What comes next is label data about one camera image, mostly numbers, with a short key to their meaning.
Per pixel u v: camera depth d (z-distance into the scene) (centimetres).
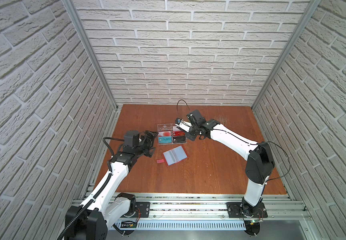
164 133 97
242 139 52
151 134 72
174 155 92
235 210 74
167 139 97
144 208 73
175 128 97
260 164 48
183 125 75
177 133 97
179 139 97
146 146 70
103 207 42
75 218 37
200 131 62
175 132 97
